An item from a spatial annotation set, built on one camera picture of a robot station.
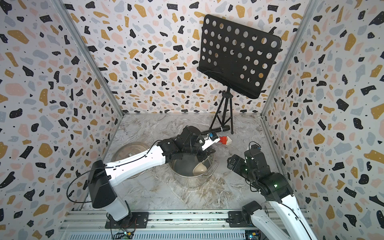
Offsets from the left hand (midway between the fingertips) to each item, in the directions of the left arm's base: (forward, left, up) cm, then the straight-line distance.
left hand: (216, 149), depth 72 cm
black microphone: (+31, -10, -22) cm, 40 cm away
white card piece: (+21, -12, -22) cm, 33 cm away
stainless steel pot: (+1, +19, -25) cm, 32 cm away
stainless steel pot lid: (+16, +57, -25) cm, 64 cm away
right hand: (-6, -7, -2) cm, 10 cm away
